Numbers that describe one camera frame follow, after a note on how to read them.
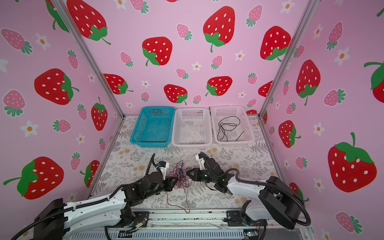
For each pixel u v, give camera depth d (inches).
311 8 27.1
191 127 44.4
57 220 16.3
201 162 30.3
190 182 30.0
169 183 27.0
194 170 30.0
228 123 45.3
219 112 45.1
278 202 16.7
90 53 33.6
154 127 44.5
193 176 29.8
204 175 28.1
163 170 28.6
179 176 31.4
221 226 28.5
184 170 31.5
